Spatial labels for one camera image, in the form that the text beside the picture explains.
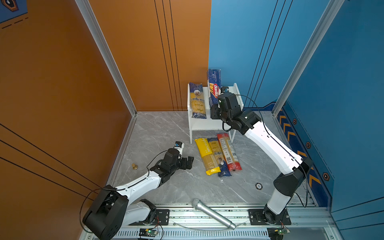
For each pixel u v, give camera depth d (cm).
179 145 76
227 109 54
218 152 94
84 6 69
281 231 69
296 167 43
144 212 61
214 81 75
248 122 50
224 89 63
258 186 83
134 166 89
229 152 94
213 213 73
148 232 71
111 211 41
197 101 76
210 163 89
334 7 70
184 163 76
